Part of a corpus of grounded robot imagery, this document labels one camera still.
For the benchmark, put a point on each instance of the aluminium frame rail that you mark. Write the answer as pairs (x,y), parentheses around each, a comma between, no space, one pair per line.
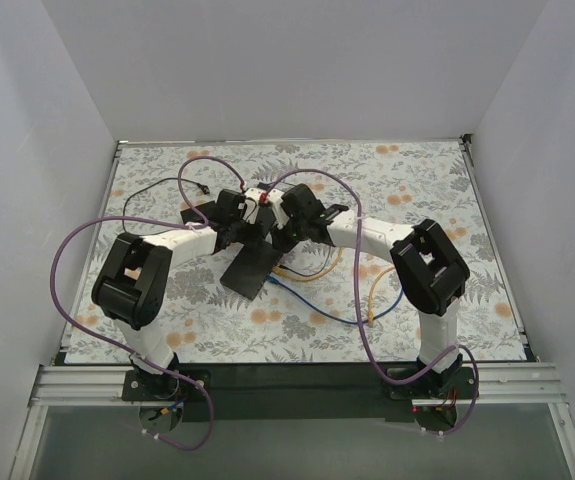
(507,383)

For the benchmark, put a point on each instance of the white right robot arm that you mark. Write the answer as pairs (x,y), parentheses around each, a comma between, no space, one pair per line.
(431,272)

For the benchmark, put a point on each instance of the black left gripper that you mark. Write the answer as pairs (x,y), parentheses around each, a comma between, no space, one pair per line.
(240,232)

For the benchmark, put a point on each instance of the floral patterned table mat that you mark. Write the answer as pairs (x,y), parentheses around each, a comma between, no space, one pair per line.
(313,320)

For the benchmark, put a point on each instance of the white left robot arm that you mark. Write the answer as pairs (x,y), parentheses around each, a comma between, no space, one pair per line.
(131,285)

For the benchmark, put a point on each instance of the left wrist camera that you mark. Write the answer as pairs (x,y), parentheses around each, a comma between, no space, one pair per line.
(232,206)

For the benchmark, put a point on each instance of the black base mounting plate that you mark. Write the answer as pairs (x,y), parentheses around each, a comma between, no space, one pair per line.
(295,391)

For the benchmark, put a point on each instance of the black power adapter brick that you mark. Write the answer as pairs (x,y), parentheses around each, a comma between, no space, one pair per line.
(199,217)

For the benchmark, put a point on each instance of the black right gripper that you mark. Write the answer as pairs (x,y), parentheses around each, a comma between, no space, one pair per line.
(281,235)

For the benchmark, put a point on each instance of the black network switch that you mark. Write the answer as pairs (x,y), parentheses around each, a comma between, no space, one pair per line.
(248,271)
(262,217)

